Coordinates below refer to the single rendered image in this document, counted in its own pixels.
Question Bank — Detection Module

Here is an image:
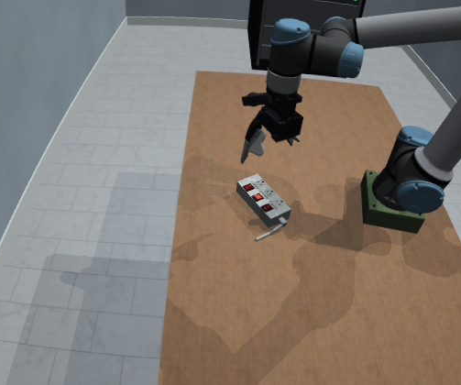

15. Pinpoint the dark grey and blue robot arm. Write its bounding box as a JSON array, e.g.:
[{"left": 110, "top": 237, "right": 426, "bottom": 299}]
[{"left": 266, "top": 6, "right": 461, "bottom": 214}]

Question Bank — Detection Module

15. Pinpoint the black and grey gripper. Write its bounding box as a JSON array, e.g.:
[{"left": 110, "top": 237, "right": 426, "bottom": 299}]
[{"left": 240, "top": 86, "right": 303, "bottom": 164}]

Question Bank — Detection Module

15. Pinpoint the white power strip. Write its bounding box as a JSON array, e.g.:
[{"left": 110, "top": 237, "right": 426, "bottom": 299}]
[{"left": 236, "top": 174, "right": 291, "bottom": 241}]

